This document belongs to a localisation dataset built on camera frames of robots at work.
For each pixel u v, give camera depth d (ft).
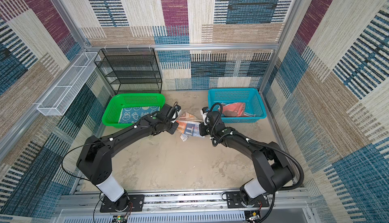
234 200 2.40
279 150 1.40
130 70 3.57
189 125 3.03
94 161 1.49
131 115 3.35
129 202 2.38
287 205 2.44
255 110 3.43
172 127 2.57
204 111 2.62
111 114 3.33
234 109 3.36
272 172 1.43
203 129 2.59
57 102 2.33
